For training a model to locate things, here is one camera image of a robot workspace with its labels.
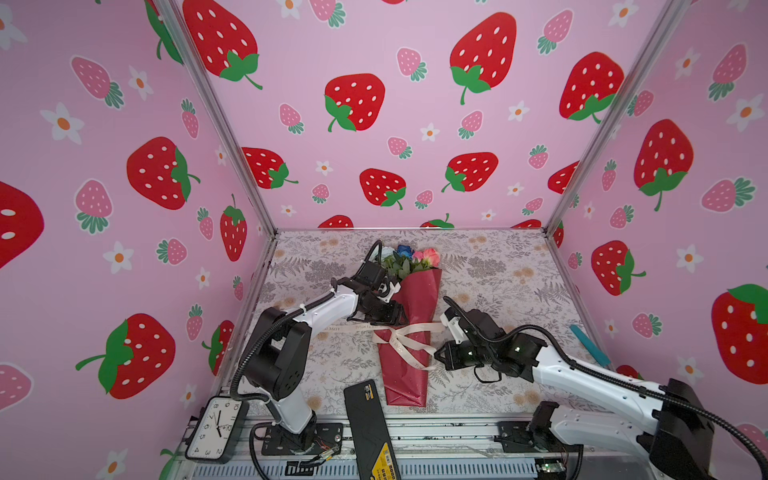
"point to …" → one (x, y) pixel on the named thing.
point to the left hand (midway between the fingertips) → (402, 321)
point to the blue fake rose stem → (405, 250)
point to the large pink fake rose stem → (433, 256)
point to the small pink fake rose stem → (419, 254)
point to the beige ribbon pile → (416, 347)
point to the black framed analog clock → (220, 430)
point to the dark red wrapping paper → (420, 299)
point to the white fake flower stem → (394, 264)
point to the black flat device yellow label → (375, 454)
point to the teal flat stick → (590, 346)
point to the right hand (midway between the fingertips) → (431, 356)
